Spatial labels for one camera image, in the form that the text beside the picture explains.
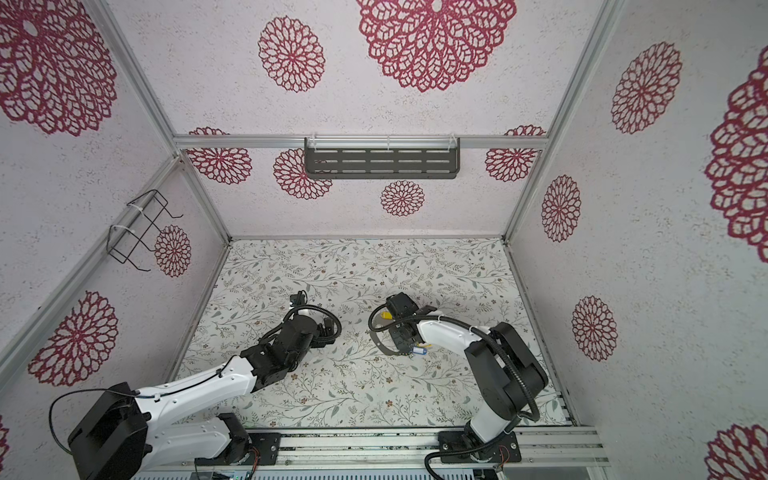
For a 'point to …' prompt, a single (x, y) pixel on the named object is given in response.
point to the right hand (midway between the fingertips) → (404, 329)
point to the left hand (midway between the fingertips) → (319, 324)
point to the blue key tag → (419, 350)
